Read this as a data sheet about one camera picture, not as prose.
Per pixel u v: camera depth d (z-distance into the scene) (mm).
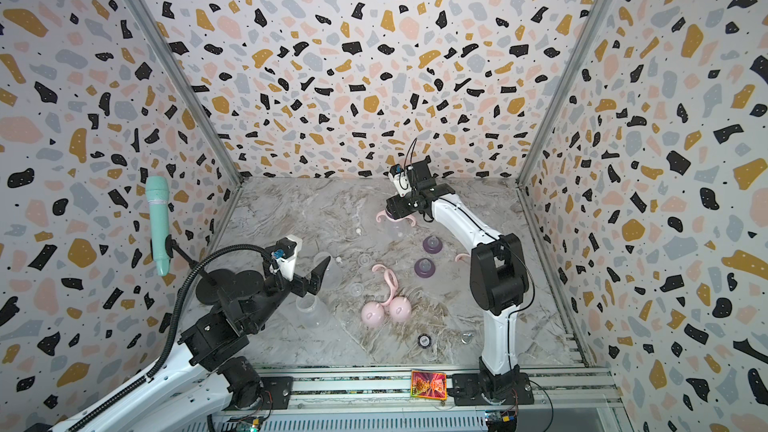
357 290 900
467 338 811
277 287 585
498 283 523
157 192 687
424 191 713
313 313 769
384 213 964
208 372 506
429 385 744
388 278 895
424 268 948
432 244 1002
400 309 834
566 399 750
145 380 450
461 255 997
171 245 737
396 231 1026
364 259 973
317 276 638
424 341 821
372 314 828
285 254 569
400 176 817
